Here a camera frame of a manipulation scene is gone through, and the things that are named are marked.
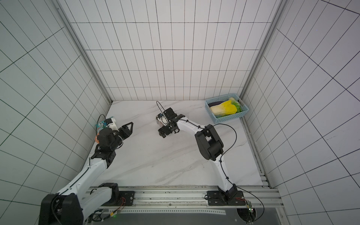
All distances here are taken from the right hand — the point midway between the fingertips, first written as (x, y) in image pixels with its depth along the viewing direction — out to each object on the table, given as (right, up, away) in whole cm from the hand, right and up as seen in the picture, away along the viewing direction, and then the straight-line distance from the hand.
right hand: (160, 130), depth 97 cm
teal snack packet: (-45, +3, +3) cm, 45 cm away
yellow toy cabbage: (+52, +17, +6) cm, 55 cm away
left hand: (-17, +4, -13) cm, 22 cm away
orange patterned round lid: (-23, +1, -37) cm, 44 cm away
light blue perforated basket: (+46, +8, +4) cm, 47 cm away
